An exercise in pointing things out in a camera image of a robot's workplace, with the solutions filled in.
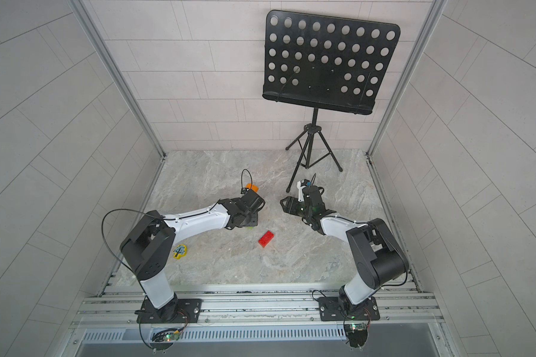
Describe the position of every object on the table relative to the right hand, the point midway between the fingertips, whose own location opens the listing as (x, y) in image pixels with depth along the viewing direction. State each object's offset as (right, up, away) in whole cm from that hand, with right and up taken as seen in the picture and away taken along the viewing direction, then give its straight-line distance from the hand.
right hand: (285, 202), depth 92 cm
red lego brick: (-8, -14, -5) cm, 17 cm away
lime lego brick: (-14, -10, -1) cm, 18 cm away
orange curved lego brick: (-15, +5, +14) cm, 21 cm away
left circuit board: (-37, -37, -26) cm, 59 cm away
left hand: (-12, -6, 0) cm, 14 cm away
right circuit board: (+21, -37, -24) cm, 49 cm away
